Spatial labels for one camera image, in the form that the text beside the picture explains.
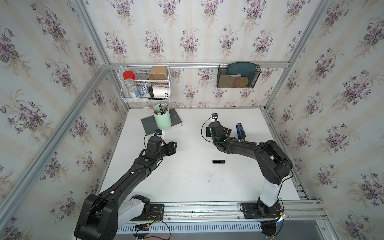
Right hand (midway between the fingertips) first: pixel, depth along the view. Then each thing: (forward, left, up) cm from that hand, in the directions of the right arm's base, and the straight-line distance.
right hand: (212, 124), depth 94 cm
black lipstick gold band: (-3, -11, -4) cm, 12 cm away
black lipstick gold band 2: (-21, -3, -11) cm, 24 cm away
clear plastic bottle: (+11, +50, +20) cm, 55 cm away
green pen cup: (+1, +32, +7) cm, 32 cm away
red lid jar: (+21, +53, +23) cm, 61 cm away
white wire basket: (+19, +44, +18) cm, 51 cm away
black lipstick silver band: (-2, -9, -4) cm, 10 cm away
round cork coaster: (+24, -18, +15) cm, 34 cm away
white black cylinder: (+14, +35, +15) cm, 40 cm away
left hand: (-16, +23, 0) cm, 28 cm away
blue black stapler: (0, -20, -9) cm, 22 cm away
